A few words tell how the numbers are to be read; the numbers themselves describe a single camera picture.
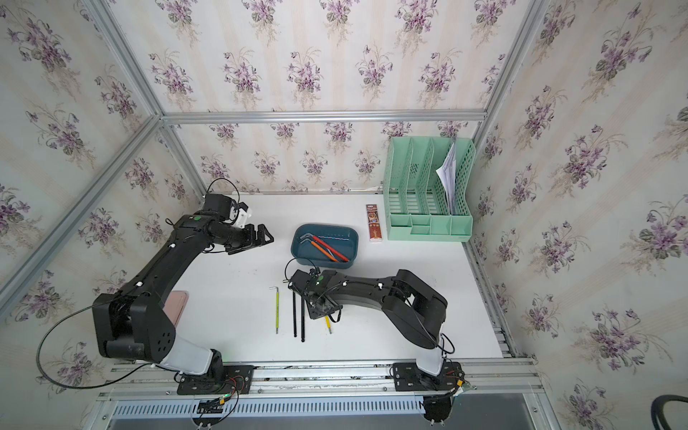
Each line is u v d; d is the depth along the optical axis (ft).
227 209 2.30
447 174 2.99
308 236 3.39
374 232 3.43
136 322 1.35
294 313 2.81
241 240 2.40
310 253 3.30
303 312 2.81
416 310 1.52
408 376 2.40
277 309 2.83
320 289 2.06
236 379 2.37
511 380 2.42
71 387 1.24
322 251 3.29
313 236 3.41
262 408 2.51
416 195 3.93
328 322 2.75
